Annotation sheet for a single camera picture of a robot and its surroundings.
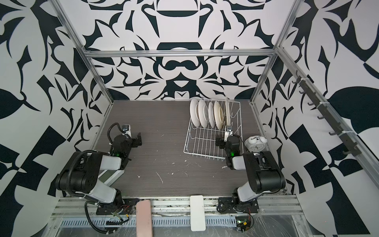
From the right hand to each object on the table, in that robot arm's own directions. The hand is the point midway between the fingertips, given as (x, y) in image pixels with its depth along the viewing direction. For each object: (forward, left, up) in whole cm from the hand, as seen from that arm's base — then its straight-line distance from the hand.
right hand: (226, 132), depth 95 cm
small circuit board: (-46, -2, -7) cm, 47 cm away
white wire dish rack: (-4, +16, -3) cm, 17 cm away
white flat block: (-43, +20, -3) cm, 47 cm away
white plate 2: (+9, +14, +8) cm, 19 cm away
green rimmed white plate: (+8, +5, +8) cm, 12 cm away
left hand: (0, +61, +2) cm, 61 cm away
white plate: (+10, +9, +6) cm, 15 cm away
